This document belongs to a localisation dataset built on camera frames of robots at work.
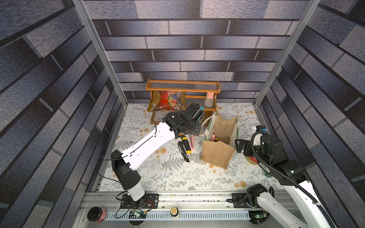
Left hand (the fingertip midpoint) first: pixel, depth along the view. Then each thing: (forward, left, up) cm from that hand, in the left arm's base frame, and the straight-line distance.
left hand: (197, 126), depth 73 cm
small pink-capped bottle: (+27, -10, -7) cm, 30 cm away
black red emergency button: (-37, +48, -20) cm, 64 cm away
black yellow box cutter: (0, +9, -25) cm, 26 cm away
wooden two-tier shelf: (+47, -2, -16) cm, 49 cm away
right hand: (-7, -23, -2) cm, 24 cm away
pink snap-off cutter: (+6, +2, -26) cm, 26 cm away
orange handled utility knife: (+3, +5, -26) cm, 27 cm away
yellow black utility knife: (+7, -16, -25) cm, 31 cm away
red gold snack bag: (+26, +14, -6) cm, 30 cm away
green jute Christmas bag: (+7, -19, -26) cm, 32 cm away
